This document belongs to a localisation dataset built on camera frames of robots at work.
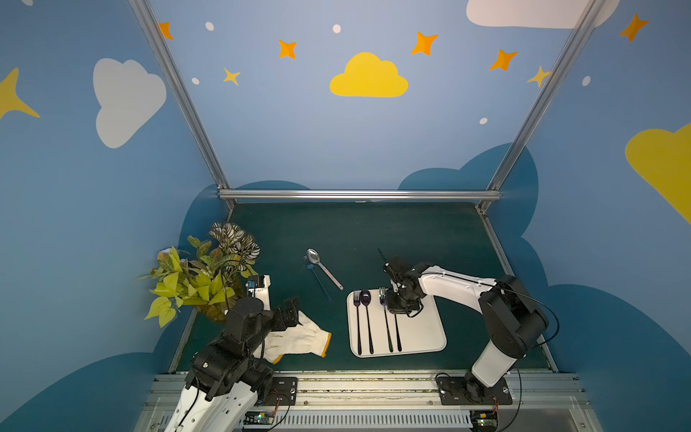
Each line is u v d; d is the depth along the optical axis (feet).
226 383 1.54
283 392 2.42
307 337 2.71
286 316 2.09
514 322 1.53
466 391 2.21
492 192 3.83
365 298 3.04
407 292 2.23
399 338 2.76
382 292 3.04
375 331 2.77
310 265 3.32
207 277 2.58
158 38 2.40
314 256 3.34
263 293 2.05
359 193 6.29
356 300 3.05
